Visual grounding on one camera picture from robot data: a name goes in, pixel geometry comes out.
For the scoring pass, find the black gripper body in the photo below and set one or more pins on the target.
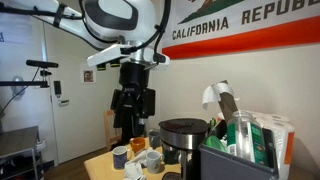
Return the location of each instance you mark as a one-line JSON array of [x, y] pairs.
[[134, 76]]

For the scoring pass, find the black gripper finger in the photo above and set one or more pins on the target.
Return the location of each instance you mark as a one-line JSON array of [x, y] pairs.
[[127, 126], [149, 103]]

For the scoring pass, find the silver coffeemaker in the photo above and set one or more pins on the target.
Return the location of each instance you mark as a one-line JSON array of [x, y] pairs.
[[183, 136]]

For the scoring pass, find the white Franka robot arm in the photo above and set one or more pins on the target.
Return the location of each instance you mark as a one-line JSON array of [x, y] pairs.
[[146, 20]]

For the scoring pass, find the light wooden chair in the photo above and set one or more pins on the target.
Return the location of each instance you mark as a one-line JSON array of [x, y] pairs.
[[107, 130]]

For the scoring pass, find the orange mug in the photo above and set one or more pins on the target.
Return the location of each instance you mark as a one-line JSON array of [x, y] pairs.
[[137, 146]]

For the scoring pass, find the gray mug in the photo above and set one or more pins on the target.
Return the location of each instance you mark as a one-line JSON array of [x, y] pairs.
[[154, 139]]

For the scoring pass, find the blue-gray mug white inside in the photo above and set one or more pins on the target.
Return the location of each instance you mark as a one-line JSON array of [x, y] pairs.
[[119, 159]]

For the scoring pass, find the white crumpled cloth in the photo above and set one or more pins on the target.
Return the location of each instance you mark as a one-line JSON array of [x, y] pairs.
[[133, 170]]

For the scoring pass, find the white door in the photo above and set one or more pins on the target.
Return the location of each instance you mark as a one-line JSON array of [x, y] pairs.
[[83, 116]]

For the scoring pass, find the small framed portrait picture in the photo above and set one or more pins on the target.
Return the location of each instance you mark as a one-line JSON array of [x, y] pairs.
[[88, 76]]

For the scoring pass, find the dark green mug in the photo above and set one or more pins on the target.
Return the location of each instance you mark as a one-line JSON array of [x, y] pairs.
[[170, 156]]

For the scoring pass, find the nearly empty paper towel roll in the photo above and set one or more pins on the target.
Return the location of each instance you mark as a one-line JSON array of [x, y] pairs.
[[216, 91]]

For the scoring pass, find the green item in bin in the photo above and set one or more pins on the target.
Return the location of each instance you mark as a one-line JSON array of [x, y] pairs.
[[215, 144]]

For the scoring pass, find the black door keypad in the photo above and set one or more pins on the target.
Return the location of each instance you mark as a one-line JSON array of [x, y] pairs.
[[57, 88]]

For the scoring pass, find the clear bottle green label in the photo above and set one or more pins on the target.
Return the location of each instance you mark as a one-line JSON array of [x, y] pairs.
[[245, 133]]

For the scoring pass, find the metal shelf cart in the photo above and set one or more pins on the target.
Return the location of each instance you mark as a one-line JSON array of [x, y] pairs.
[[16, 140]]

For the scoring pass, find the California Republic flag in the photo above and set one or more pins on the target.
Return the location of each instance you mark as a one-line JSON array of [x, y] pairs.
[[253, 36]]

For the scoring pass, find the paper towel multipack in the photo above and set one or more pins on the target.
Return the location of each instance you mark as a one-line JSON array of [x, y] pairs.
[[283, 140]]

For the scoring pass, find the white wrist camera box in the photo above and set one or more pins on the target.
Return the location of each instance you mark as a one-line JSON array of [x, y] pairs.
[[106, 55]]

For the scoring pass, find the black stereo camera bar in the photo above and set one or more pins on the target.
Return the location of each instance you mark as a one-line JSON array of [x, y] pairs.
[[41, 63]]

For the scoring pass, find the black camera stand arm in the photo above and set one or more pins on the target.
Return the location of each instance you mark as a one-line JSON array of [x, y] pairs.
[[23, 83]]

